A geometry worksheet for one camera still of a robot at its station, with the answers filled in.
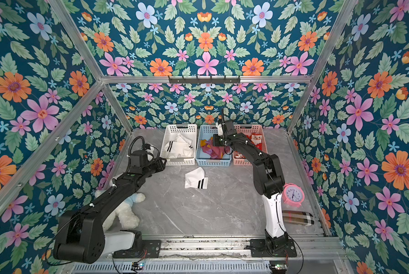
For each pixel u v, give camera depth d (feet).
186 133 3.77
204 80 3.05
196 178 3.14
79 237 1.35
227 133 2.56
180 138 3.53
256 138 3.57
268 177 1.83
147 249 2.41
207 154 3.43
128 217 2.51
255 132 3.77
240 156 3.33
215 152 3.30
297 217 2.61
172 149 3.41
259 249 2.39
